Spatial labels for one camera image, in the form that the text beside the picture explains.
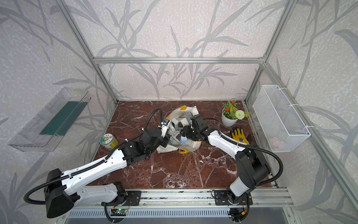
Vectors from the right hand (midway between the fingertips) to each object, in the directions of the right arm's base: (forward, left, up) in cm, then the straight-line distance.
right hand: (182, 132), depth 87 cm
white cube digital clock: (+7, -1, +1) cm, 7 cm away
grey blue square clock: (+12, -4, +2) cm, 13 cm away
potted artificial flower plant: (+14, -33, 0) cm, 36 cm away
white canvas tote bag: (+14, +3, -4) cm, 15 cm away
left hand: (-5, +7, +11) cm, 14 cm away
